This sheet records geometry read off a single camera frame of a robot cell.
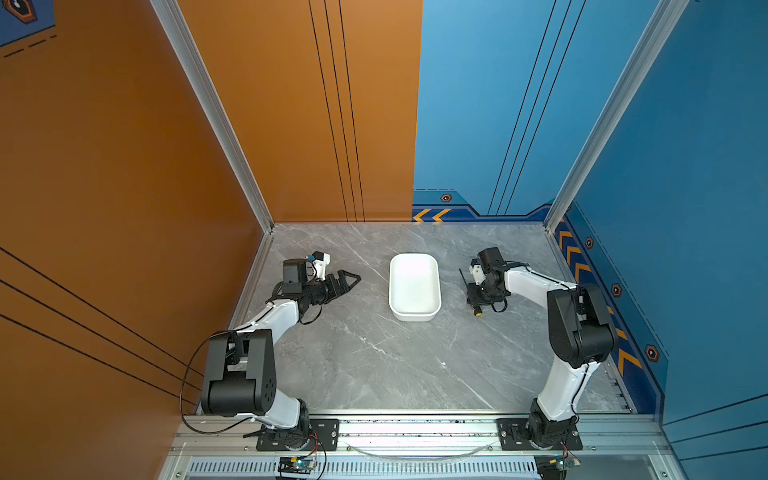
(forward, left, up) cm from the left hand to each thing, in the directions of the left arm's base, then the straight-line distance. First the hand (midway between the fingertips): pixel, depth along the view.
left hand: (352, 280), depth 89 cm
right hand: (+1, -38, -11) cm, 40 cm away
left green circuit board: (-44, +10, -13) cm, 47 cm away
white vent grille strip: (-45, -8, -12) cm, 47 cm away
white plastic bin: (+3, -20, -10) cm, 22 cm away
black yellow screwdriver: (-4, -39, -9) cm, 40 cm away
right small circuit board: (-44, -51, -12) cm, 68 cm away
